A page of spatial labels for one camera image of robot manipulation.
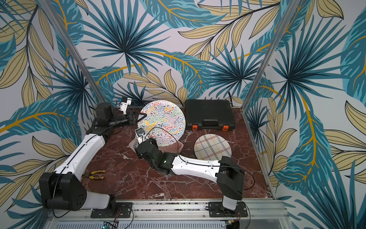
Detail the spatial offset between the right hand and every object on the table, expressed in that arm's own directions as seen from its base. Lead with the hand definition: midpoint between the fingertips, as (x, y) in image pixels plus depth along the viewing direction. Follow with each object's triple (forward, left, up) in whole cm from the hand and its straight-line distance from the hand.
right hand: (140, 137), depth 73 cm
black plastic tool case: (+38, -46, -26) cm, 65 cm away
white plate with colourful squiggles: (+8, -12, +3) cm, 15 cm away
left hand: (+9, -3, +6) cm, 11 cm away
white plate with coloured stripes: (+7, -42, -25) cm, 49 cm away
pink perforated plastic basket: (+5, -16, -21) cm, 27 cm away
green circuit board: (-35, +17, -27) cm, 47 cm away
